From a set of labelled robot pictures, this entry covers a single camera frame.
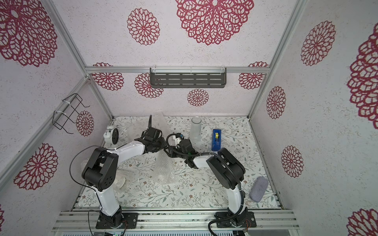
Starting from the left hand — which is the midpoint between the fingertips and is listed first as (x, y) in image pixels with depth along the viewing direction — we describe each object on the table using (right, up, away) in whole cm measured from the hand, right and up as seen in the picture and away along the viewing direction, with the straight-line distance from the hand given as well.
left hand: (166, 145), depth 98 cm
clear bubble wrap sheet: (+1, -11, -14) cm, 18 cm away
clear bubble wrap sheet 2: (-28, +12, +17) cm, 34 cm away
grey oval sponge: (+53, -22, -17) cm, 60 cm away
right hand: (0, -1, -7) cm, 7 cm away
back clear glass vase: (+19, +11, -3) cm, 22 cm away
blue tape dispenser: (+34, +3, +2) cm, 34 cm away
